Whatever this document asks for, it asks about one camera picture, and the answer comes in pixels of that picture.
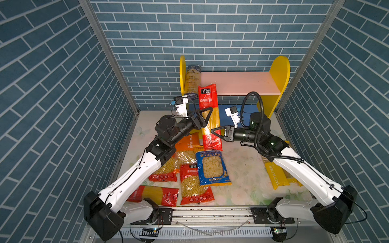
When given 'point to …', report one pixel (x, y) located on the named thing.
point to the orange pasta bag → (186, 145)
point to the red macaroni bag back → (167, 172)
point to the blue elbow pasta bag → (211, 168)
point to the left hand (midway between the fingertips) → (209, 110)
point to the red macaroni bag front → (191, 191)
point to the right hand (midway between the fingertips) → (211, 130)
